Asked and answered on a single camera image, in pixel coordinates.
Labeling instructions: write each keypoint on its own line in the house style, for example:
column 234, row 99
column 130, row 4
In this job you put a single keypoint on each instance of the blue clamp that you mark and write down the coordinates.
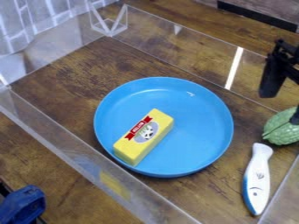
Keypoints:
column 23, row 206

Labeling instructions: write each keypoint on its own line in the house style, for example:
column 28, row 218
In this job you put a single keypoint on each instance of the white patterned curtain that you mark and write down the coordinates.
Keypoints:
column 24, row 18

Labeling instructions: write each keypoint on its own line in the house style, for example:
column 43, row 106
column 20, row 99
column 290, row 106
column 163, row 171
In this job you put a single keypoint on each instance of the green bitter gourd toy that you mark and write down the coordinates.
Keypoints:
column 279, row 132

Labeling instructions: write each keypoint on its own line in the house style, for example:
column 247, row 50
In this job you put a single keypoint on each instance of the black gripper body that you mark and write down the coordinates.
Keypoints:
column 287, row 53

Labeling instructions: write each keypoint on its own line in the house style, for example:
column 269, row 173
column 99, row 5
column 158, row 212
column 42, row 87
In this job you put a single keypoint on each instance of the yellow butter block toy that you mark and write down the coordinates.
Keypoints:
column 136, row 143

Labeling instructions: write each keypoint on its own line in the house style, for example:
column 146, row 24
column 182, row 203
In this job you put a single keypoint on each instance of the clear acrylic enclosure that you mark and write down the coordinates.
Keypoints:
column 131, row 40

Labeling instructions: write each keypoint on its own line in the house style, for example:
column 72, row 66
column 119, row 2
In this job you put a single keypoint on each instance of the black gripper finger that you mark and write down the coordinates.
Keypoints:
column 273, row 77
column 294, row 119

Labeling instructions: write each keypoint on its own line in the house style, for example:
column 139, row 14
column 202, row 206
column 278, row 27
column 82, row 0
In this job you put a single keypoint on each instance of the blue round plate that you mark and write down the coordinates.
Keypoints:
column 203, row 126

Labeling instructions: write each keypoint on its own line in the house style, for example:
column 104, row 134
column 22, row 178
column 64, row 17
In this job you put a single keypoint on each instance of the white and blue fish toy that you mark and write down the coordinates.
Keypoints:
column 257, row 179

